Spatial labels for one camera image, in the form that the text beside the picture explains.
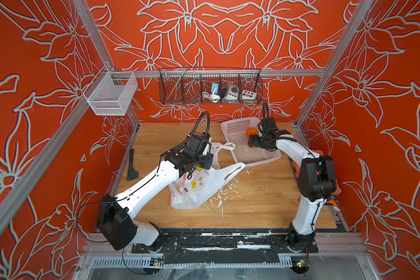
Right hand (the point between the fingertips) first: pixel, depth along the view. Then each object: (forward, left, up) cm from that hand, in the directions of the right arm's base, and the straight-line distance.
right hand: (252, 141), depth 96 cm
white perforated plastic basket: (+15, +8, -9) cm, 19 cm away
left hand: (-17, +24, +9) cm, 31 cm away
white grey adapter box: (+15, +12, +22) cm, 29 cm away
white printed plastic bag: (-29, +29, +2) cm, 41 cm away
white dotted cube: (+18, +3, +18) cm, 26 cm away
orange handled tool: (-30, -37, -11) cm, 48 cm away
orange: (+10, -2, -3) cm, 11 cm away
